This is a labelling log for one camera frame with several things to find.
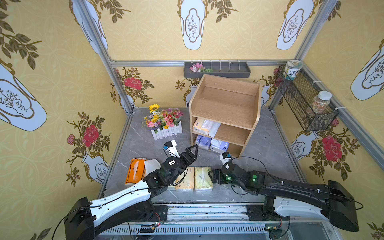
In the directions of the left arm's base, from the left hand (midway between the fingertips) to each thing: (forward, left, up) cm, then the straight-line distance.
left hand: (190, 147), depth 75 cm
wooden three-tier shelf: (+19, -25, +11) cm, 33 cm away
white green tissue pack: (-14, +10, -18) cm, 25 cm away
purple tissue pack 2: (+8, -18, -12) cm, 23 cm away
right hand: (-8, -13, -12) cm, 19 cm away
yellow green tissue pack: (-11, -6, -14) cm, 19 cm away
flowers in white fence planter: (+21, +16, -6) cm, 28 cm away
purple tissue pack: (+12, -9, -15) cm, 21 cm away
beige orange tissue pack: (-11, +3, -16) cm, 19 cm away
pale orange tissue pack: (+12, -9, +1) cm, 15 cm away
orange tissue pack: (-6, +30, -14) cm, 33 cm away
